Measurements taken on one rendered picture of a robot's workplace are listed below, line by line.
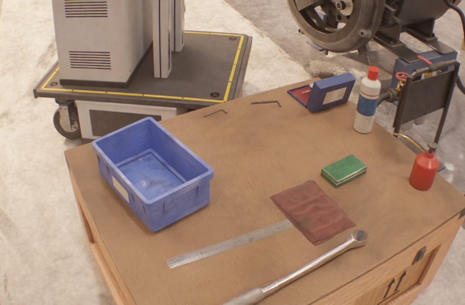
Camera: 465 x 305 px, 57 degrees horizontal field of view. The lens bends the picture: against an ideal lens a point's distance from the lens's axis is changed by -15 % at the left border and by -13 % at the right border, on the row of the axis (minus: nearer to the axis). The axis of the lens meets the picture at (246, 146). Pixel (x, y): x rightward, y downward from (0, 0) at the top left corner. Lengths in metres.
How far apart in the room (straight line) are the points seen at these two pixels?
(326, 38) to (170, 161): 1.43
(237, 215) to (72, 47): 1.13
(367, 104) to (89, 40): 1.14
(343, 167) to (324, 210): 0.18
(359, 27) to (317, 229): 1.36
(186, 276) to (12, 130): 1.65
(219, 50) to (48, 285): 1.36
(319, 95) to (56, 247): 1.11
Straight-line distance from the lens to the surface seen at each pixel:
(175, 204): 1.19
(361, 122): 1.59
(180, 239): 1.21
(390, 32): 2.84
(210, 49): 2.37
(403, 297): 1.62
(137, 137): 1.40
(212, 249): 1.18
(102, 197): 1.33
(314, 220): 1.25
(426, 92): 2.07
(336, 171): 1.39
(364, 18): 2.35
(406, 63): 2.69
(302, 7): 2.68
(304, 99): 1.72
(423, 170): 1.41
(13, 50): 3.52
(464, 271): 1.95
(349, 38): 2.45
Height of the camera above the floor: 1.37
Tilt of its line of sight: 37 degrees down
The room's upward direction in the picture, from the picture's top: 4 degrees clockwise
